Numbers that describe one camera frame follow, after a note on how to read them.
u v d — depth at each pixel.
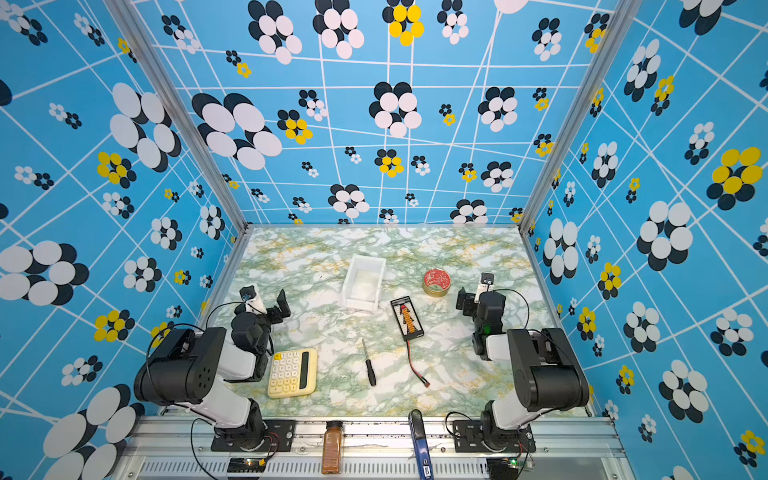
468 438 0.72
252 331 0.70
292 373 0.82
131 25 0.70
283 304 0.84
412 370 0.84
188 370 0.46
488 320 0.72
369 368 0.84
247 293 0.76
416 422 0.72
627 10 0.67
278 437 0.72
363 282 1.03
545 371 0.46
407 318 0.93
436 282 0.99
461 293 0.88
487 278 0.80
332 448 0.69
